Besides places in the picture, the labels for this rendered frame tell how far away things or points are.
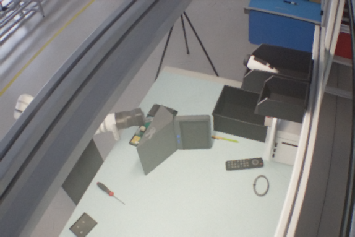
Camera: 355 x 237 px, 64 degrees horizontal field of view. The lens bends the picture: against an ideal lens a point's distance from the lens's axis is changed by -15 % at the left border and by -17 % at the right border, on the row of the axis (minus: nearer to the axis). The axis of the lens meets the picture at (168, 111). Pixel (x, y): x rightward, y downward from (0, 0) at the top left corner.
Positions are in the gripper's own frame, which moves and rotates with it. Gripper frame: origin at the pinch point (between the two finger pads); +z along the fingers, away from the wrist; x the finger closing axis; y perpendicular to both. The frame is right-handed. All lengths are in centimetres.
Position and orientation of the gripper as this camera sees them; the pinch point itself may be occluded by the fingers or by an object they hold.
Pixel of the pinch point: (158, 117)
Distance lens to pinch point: 141.6
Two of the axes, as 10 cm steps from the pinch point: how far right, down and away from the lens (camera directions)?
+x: 1.2, 6.7, 7.3
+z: 9.8, -2.0, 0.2
